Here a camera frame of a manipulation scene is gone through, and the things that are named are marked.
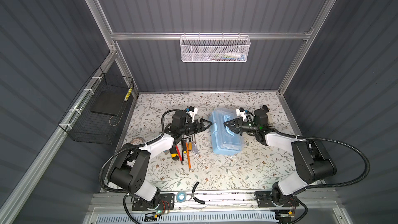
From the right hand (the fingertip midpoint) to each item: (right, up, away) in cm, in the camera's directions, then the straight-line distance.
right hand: (226, 126), depth 83 cm
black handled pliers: (-18, -33, -6) cm, 38 cm away
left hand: (-9, +1, +1) cm, 9 cm away
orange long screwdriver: (-22, -15, +6) cm, 27 cm away
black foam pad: (-60, +13, -6) cm, 62 cm away
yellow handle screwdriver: (-21, -12, +9) cm, 25 cm away
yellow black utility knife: (-29, -17, +5) cm, 34 cm away
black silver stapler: (+30, +10, +22) cm, 39 cm away
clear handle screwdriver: (-17, -14, +8) cm, 24 cm away
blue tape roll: (-23, -33, -8) cm, 41 cm away
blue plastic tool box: (-2, -7, -5) cm, 9 cm away
